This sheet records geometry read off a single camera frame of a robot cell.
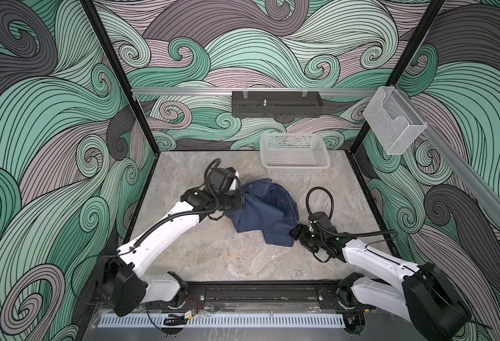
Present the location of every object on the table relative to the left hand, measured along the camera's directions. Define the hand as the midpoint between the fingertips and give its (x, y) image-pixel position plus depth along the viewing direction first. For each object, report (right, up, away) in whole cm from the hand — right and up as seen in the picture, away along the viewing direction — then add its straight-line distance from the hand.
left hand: (248, 199), depth 77 cm
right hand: (+18, -17, +9) cm, 27 cm away
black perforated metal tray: (+13, +41, +16) cm, 46 cm away
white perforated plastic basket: (+28, +21, +46) cm, 57 cm away
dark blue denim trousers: (+7, -3, +1) cm, 7 cm away
